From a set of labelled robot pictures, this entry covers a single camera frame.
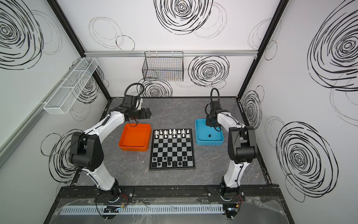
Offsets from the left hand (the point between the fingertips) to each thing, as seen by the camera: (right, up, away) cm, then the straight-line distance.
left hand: (146, 112), depth 92 cm
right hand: (+43, -7, +5) cm, 44 cm away
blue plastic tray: (+40, -16, +1) cm, 43 cm away
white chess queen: (+16, -14, +3) cm, 21 cm away
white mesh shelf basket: (-40, +7, -19) cm, 45 cm away
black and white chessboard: (+17, -23, -4) cm, 29 cm away
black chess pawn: (+43, -16, +4) cm, 47 cm away
